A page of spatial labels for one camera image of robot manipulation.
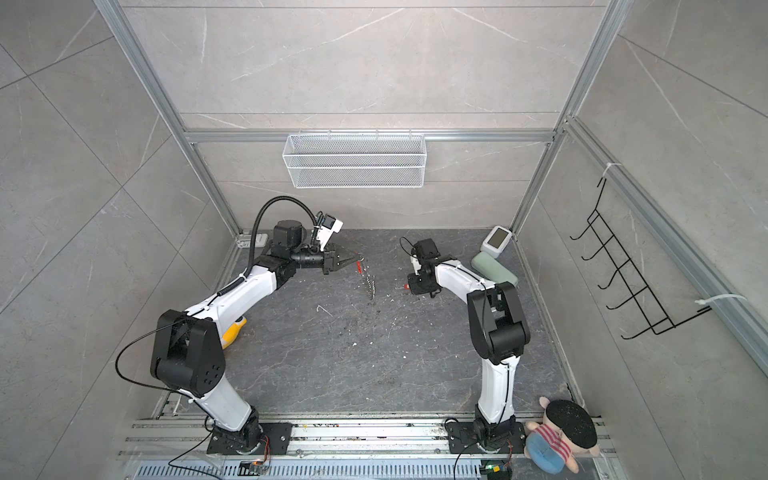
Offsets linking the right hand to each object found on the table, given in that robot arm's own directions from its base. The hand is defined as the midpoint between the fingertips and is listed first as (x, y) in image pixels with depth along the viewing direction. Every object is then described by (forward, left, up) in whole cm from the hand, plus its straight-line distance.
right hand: (418, 282), depth 100 cm
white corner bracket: (+23, +67, -1) cm, 71 cm away
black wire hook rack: (-17, -46, +28) cm, 56 cm away
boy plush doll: (-45, -31, +3) cm, 55 cm away
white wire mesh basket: (+33, +20, +26) cm, 47 cm away
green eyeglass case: (+7, -28, -2) cm, 29 cm away
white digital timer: (+18, -31, 0) cm, 36 cm away
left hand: (-5, +18, +23) cm, 29 cm away
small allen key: (-6, +34, -3) cm, 34 cm away
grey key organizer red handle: (+3, +17, -7) cm, 18 cm away
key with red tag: (+1, +4, -3) cm, 5 cm away
